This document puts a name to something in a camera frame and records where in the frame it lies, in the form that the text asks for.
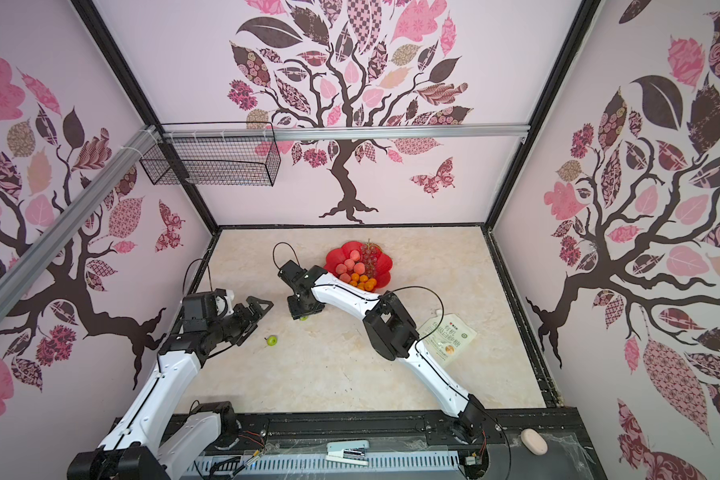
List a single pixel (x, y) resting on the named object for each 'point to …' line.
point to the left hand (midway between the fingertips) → (267, 317)
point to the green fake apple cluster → (305, 318)
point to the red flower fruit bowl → (383, 267)
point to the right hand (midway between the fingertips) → (299, 308)
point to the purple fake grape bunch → (369, 252)
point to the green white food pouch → (450, 341)
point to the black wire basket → (214, 154)
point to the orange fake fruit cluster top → (372, 282)
